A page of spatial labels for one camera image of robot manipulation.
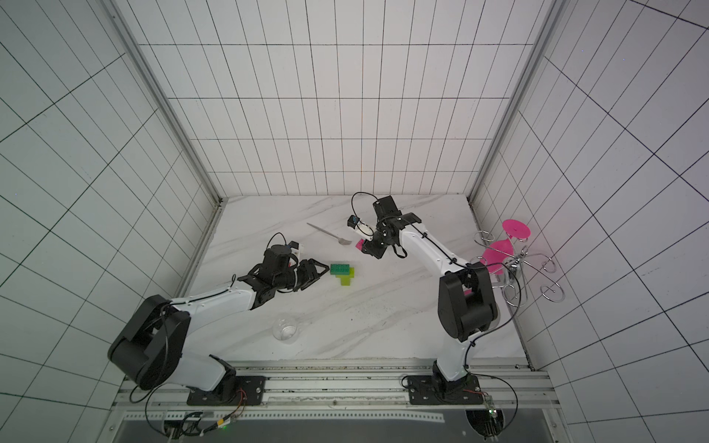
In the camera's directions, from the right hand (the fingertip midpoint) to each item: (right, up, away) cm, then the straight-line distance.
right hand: (372, 237), depth 92 cm
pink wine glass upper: (+39, +3, -17) cm, 43 cm away
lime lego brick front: (-9, -15, +1) cm, 17 cm away
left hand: (-16, -12, -5) cm, 21 cm away
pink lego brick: (-5, -2, -4) cm, 6 cm away
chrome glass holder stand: (+35, -6, -25) cm, 43 cm away
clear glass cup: (-28, -28, -9) cm, 40 cm away
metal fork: (-12, -2, +14) cm, 19 cm away
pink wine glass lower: (+34, -4, -16) cm, 37 cm away
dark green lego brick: (-11, -10, -4) cm, 15 cm away
